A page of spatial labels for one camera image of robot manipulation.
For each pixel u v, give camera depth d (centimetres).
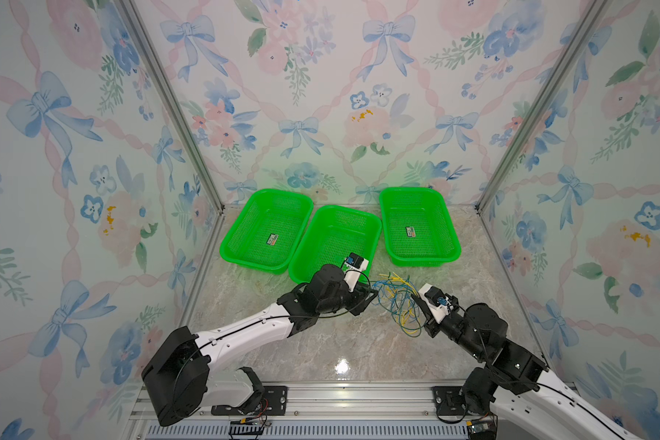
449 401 73
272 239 109
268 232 110
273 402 74
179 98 88
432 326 62
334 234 111
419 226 114
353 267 66
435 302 58
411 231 111
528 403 52
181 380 40
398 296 75
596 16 69
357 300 67
